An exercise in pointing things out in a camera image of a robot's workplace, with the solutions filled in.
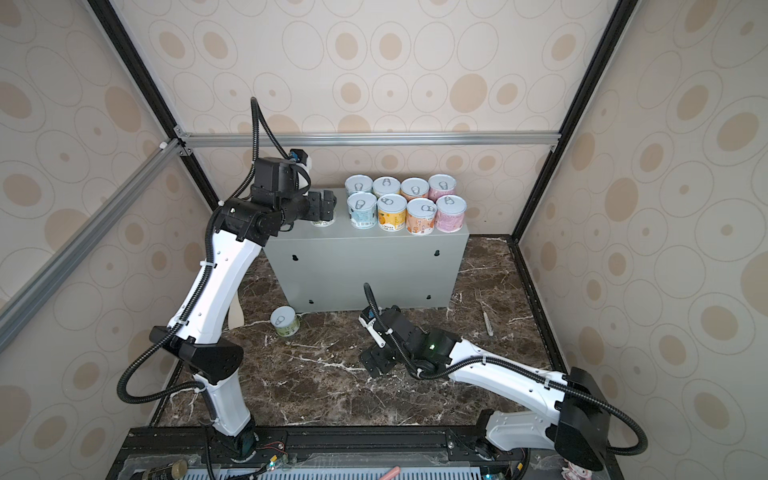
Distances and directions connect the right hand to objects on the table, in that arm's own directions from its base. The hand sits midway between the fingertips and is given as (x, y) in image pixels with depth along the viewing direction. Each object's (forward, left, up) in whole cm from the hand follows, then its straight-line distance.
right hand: (375, 346), depth 77 cm
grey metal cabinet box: (+20, +11, +8) cm, 24 cm away
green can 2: (+12, +28, -7) cm, 31 cm away
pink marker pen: (-26, -4, -12) cm, 29 cm away
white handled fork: (+13, -35, -13) cm, 39 cm away
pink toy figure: (-26, -46, -12) cm, 54 cm away
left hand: (+25, +11, +30) cm, 41 cm away
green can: (+23, +13, +22) cm, 34 cm away
